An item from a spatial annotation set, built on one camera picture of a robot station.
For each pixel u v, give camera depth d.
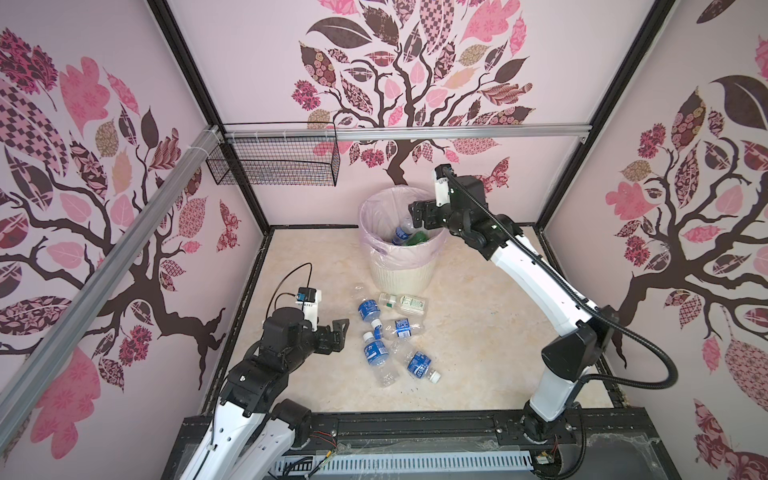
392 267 0.81
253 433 0.47
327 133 0.90
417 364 0.79
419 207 0.67
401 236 0.98
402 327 0.87
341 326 0.64
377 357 0.81
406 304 0.92
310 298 0.60
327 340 0.62
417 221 0.68
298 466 0.72
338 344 0.63
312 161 0.80
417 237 0.98
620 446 0.72
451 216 0.62
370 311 0.90
